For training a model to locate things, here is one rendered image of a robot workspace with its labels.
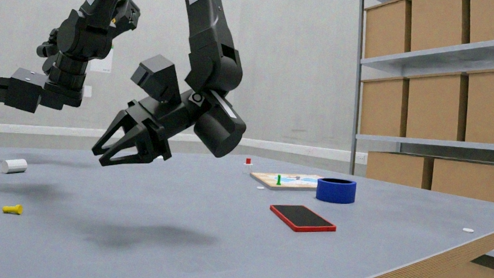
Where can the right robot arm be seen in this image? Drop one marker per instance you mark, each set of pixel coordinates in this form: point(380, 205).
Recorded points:
point(215, 70)

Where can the white cylinder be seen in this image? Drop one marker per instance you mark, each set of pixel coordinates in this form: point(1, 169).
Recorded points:
point(12, 166)

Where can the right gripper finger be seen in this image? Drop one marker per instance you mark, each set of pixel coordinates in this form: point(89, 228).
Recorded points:
point(135, 135)
point(122, 119)

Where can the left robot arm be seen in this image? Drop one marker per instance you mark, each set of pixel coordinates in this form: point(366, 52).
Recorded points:
point(125, 17)

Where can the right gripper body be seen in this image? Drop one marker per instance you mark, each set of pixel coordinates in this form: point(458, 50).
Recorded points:
point(154, 131)

